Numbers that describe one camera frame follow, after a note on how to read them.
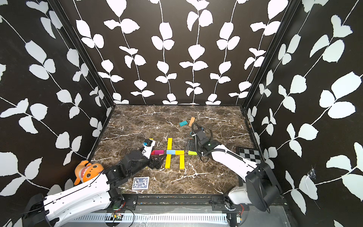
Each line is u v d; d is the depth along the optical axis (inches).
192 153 36.4
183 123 42.5
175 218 27.6
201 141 25.5
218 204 28.7
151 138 39.6
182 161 34.7
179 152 36.5
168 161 34.6
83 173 29.7
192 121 43.4
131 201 28.9
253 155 35.5
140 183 31.4
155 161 26.7
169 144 37.9
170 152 36.3
